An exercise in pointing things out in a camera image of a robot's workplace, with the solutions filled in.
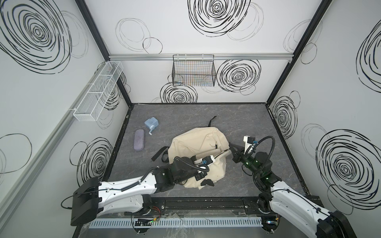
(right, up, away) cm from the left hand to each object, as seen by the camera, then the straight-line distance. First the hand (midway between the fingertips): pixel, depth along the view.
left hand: (211, 161), depth 70 cm
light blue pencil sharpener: (-37, +16, +32) cm, 52 cm away
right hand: (+11, +5, +9) cm, 15 cm away
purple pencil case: (-44, +5, +26) cm, 51 cm away
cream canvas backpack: (0, +6, +24) cm, 24 cm away
